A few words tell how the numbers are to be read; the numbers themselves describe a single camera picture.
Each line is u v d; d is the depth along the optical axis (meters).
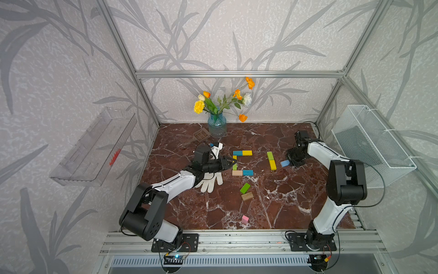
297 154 0.82
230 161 0.79
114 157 0.65
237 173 0.97
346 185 0.50
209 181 0.93
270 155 1.02
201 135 1.15
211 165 0.75
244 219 0.76
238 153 1.05
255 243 0.75
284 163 0.94
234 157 1.02
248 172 0.96
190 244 0.73
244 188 0.90
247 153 1.05
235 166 0.98
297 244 0.73
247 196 0.87
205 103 0.98
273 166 0.98
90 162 0.69
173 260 0.72
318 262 0.72
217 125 1.05
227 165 0.77
